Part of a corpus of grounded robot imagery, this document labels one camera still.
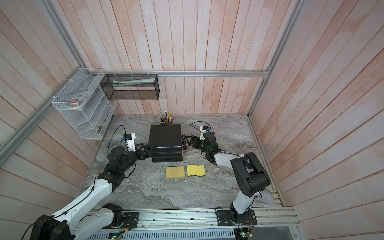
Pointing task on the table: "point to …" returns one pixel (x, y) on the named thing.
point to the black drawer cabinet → (167, 139)
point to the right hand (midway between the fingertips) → (189, 138)
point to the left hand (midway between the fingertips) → (150, 145)
